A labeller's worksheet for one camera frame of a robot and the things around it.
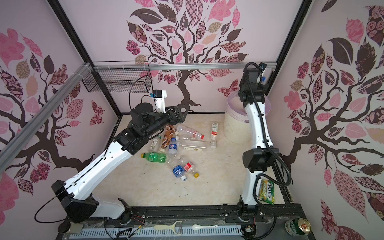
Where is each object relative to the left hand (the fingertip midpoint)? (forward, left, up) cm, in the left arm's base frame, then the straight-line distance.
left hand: (183, 109), depth 64 cm
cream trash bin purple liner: (+11, -31, -25) cm, 41 cm away
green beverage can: (-40, -49, -30) cm, 70 cm away
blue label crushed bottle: (-13, +4, -36) cm, 39 cm away
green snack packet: (-24, -44, -39) cm, 64 cm away
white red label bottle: (+14, -18, -36) cm, 43 cm away
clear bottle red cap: (+17, +1, -38) cm, 42 cm away
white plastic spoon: (-39, -5, -41) cm, 57 cm away
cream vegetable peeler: (-39, +6, -40) cm, 56 cm away
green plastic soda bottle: (-3, +21, -39) cm, 45 cm away
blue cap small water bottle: (+3, +10, -41) cm, 43 cm away
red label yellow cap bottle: (-11, -2, -37) cm, 38 cm away
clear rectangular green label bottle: (+8, -3, -41) cm, 42 cm away
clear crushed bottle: (-5, +7, -39) cm, 40 cm away
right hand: (+21, -38, +2) cm, 43 cm away
